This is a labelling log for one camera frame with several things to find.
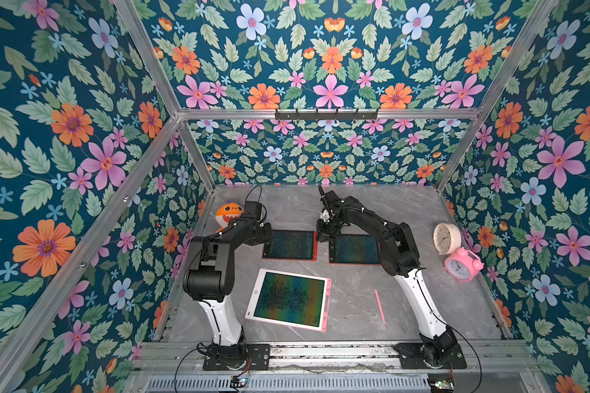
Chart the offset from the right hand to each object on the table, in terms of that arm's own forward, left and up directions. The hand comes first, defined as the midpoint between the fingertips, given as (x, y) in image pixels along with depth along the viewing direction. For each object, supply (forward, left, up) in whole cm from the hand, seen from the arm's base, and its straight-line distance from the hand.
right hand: (322, 234), depth 102 cm
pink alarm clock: (-17, -49, +8) cm, 52 cm away
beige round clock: (-5, -47, +6) cm, 48 cm away
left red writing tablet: (-5, +14, -1) cm, 14 cm away
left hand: (-1, +21, +2) cm, 22 cm away
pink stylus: (-28, -20, -2) cm, 35 cm away
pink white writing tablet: (-27, +11, -2) cm, 29 cm away
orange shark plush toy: (+3, +39, +9) cm, 40 cm away
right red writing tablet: (-6, -13, -1) cm, 15 cm away
